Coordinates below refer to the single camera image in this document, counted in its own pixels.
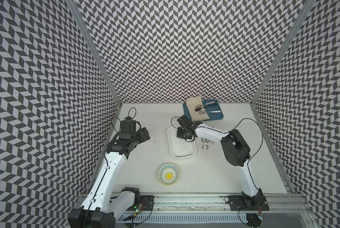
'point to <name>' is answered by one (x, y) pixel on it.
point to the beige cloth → (192, 102)
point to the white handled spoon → (203, 112)
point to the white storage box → (178, 147)
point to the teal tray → (212, 108)
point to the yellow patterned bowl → (168, 174)
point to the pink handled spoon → (199, 106)
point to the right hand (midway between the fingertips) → (179, 136)
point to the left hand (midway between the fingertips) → (142, 135)
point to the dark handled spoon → (198, 109)
